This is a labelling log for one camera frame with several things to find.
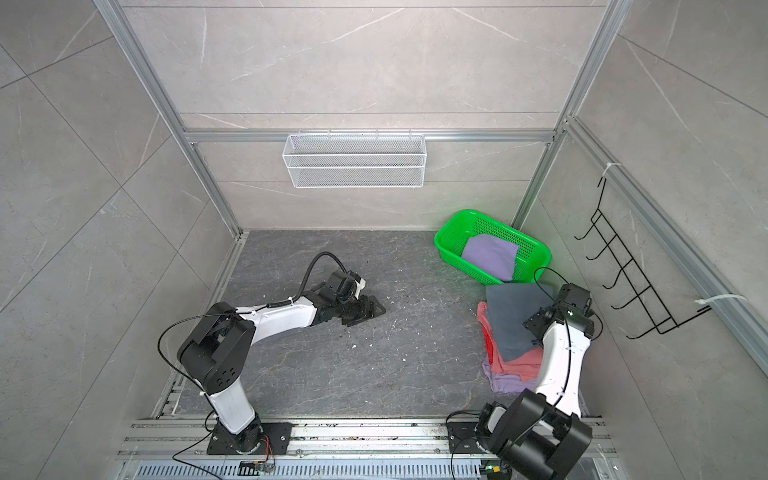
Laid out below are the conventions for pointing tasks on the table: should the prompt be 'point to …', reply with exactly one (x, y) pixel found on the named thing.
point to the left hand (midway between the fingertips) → (380, 308)
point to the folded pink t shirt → (524, 366)
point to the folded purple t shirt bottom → (510, 386)
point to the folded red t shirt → (489, 344)
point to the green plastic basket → (533, 257)
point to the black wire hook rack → (657, 316)
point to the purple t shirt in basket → (494, 257)
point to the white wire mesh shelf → (354, 161)
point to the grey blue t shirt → (509, 306)
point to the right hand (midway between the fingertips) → (545, 331)
